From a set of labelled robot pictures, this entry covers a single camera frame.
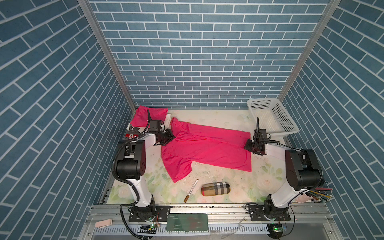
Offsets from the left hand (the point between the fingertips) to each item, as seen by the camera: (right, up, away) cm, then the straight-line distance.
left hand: (175, 135), depth 98 cm
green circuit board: (+10, -39, -28) cm, 49 cm away
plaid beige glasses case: (+25, -27, -20) cm, 42 cm away
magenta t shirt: (+19, -7, +5) cm, 21 cm away
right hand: (+47, -6, 0) cm, 48 cm away
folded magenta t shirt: (-25, +11, +4) cm, 28 cm away
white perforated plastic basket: (+74, +13, +19) cm, 77 cm away
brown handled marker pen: (+11, -30, -18) cm, 37 cm away
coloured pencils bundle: (+73, -25, -29) cm, 83 cm away
